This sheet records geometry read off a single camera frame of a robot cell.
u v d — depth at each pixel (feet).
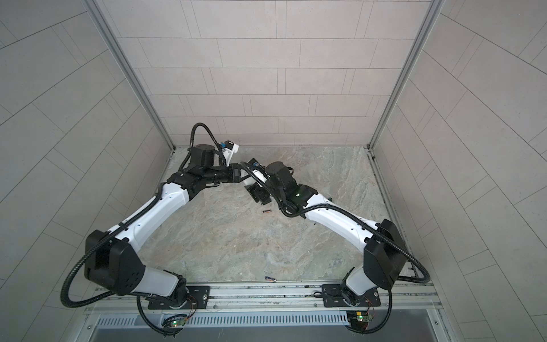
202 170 1.98
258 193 2.18
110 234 1.35
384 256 1.34
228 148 2.31
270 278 2.47
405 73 2.85
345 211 1.56
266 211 3.00
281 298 2.37
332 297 2.34
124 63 2.73
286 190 1.89
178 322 2.11
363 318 2.23
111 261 1.31
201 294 2.33
